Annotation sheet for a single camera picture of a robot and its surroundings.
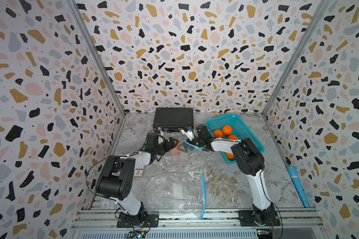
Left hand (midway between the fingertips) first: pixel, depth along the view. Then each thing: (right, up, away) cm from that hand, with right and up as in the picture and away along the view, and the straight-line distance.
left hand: (175, 143), depth 93 cm
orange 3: (+29, +6, +10) cm, 31 cm away
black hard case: (-5, +16, +17) cm, 24 cm away
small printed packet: (-21, -17, -5) cm, 28 cm away
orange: (0, -4, -3) cm, 5 cm away
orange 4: (+39, +3, +10) cm, 40 cm away
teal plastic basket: (+45, +8, +13) cm, 47 cm away
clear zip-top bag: (+5, -9, +2) cm, 11 cm away
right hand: (+3, -1, +3) cm, 5 cm away
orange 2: (+36, +8, +13) cm, 39 cm away
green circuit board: (-16, -40, -23) cm, 49 cm away
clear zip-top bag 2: (+2, -26, -11) cm, 29 cm away
